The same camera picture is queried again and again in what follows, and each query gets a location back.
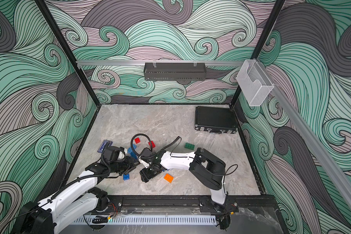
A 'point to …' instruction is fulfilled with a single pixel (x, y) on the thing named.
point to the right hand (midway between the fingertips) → (145, 179)
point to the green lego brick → (189, 146)
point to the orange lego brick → (168, 178)
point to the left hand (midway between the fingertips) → (139, 163)
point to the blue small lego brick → (126, 176)
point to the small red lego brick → (137, 140)
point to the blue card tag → (105, 144)
